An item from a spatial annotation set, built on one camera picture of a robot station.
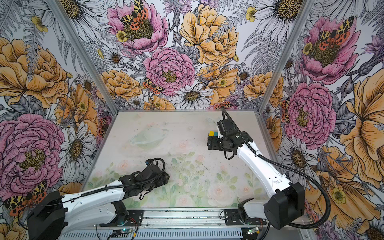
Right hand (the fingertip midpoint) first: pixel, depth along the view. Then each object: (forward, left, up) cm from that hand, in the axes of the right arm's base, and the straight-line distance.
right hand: (215, 149), depth 79 cm
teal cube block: (+16, -3, -8) cm, 18 cm away
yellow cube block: (+17, 0, -9) cm, 19 cm away
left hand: (-11, +29, -15) cm, 34 cm away
